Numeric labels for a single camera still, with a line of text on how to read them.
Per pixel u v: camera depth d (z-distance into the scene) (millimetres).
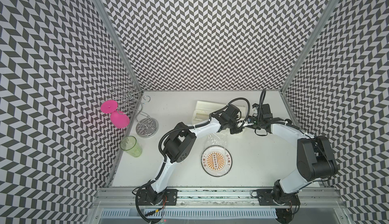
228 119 736
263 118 717
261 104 725
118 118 781
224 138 889
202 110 984
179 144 541
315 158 455
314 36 839
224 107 737
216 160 840
